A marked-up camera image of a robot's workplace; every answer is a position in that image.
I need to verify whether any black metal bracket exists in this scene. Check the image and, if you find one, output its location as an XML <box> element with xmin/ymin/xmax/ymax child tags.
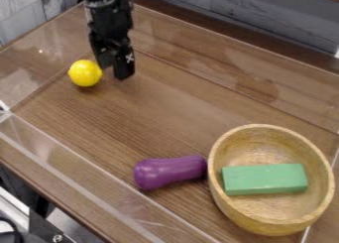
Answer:
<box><xmin>24</xmin><ymin>217</ymin><xmax>76</xmax><ymax>243</ymax></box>

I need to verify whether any green rectangular block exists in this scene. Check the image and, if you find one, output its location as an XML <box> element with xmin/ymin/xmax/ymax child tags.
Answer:
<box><xmin>221</xmin><ymin>164</ymin><xmax>308</xmax><ymax>195</ymax></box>

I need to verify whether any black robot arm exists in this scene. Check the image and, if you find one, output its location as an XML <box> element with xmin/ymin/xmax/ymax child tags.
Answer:
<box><xmin>84</xmin><ymin>0</ymin><xmax>134</xmax><ymax>80</ymax></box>

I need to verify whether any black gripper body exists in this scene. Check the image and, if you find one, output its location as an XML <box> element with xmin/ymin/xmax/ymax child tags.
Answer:
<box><xmin>84</xmin><ymin>0</ymin><xmax>132</xmax><ymax>46</ymax></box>

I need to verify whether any black cable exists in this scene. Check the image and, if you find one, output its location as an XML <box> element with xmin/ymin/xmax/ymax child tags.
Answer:
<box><xmin>0</xmin><ymin>216</ymin><xmax>24</xmax><ymax>243</ymax></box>

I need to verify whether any clear acrylic front wall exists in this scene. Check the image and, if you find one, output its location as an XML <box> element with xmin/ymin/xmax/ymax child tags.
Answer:
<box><xmin>0</xmin><ymin>101</ymin><xmax>217</xmax><ymax>243</ymax></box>

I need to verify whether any purple toy eggplant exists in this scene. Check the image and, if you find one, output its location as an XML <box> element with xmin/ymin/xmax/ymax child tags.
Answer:
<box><xmin>133</xmin><ymin>156</ymin><xmax>208</xmax><ymax>190</ymax></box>

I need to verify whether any yellow toy lemon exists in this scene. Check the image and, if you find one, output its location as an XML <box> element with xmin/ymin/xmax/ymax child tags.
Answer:
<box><xmin>68</xmin><ymin>60</ymin><xmax>102</xmax><ymax>87</ymax></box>

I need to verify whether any brown wooden bowl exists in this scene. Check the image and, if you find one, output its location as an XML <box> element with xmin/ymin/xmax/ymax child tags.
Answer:
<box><xmin>208</xmin><ymin>124</ymin><xmax>335</xmax><ymax>236</ymax></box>

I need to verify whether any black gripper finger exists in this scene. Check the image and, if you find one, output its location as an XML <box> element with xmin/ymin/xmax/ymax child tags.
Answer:
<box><xmin>113</xmin><ymin>41</ymin><xmax>134</xmax><ymax>80</ymax></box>
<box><xmin>88</xmin><ymin>33</ymin><xmax>116</xmax><ymax>69</ymax></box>

